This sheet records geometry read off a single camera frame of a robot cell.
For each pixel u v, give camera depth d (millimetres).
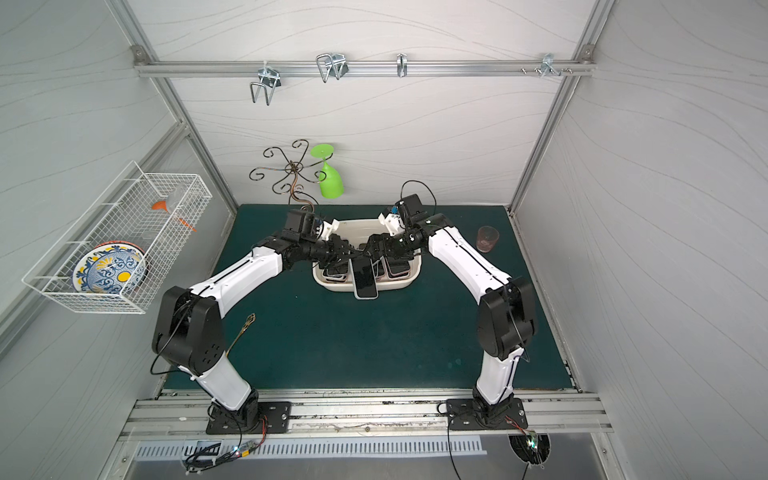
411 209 685
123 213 700
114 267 622
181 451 701
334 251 763
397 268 982
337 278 970
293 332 902
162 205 759
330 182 950
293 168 887
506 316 472
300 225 703
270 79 783
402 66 784
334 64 764
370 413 750
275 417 736
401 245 729
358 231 1144
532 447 717
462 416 732
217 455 696
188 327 459
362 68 781
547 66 766
